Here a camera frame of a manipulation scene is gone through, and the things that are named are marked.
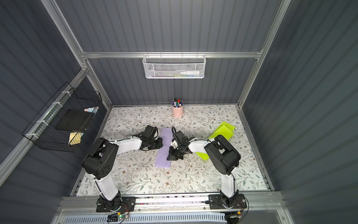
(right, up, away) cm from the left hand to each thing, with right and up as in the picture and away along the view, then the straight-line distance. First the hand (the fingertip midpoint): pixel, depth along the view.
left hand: (164, 145), depth 95 cm
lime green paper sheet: (+26, -5, -8) cm, 28 cm away
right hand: (+2, -8, -7) cm, 11 cm away
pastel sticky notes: (-42, +24, -12) cm, 50 cm away
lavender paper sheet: (-1, -5, -4) cm, 7 cm away
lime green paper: (+43, +11, +5) cm, 45 cm away
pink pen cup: (+9, +24, +13) cm, 28 cm away
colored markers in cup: (+8, +30, +10) cm, 33 cm away
